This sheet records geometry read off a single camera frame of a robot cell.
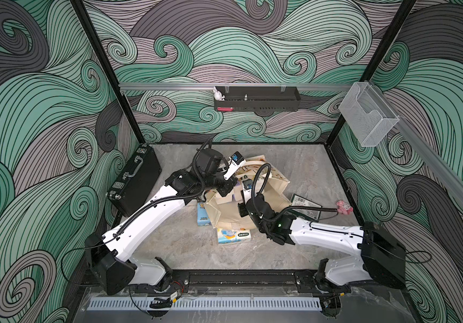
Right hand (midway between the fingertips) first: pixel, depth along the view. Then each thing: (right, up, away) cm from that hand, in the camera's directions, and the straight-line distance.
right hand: (239, 193), depth 79 cm
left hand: (-2, +8, -8) cm, 12 cm away
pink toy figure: (+49, -9, +11) cm, 50 cm away
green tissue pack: (+32, -10, +6) cm, 34 cm away
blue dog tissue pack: (-16, -12, +4) cm, 20 cm away
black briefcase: (-44, +3, +1) cm, 44 cm away
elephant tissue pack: (-3, -17, 0) cm, 17 cm away
